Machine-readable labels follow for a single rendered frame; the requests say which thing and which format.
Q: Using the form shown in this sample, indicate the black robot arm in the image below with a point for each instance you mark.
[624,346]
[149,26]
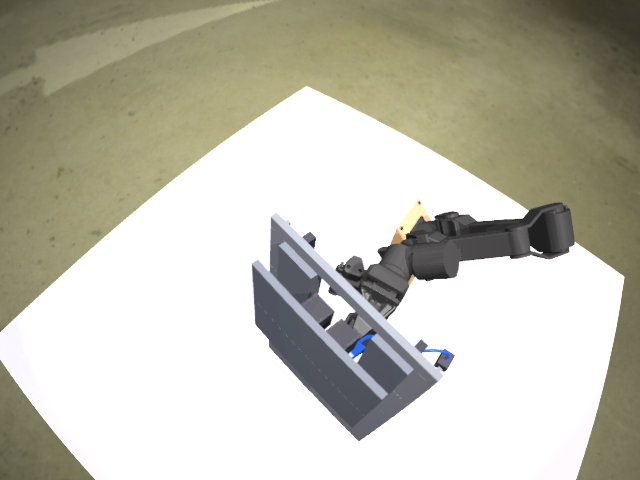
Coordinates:
[434,249]

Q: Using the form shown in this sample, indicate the blue network cable plug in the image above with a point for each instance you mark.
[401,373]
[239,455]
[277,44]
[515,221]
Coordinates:
[359,348]

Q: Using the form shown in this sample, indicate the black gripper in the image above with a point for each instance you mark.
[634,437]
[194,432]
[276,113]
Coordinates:
[389,286]

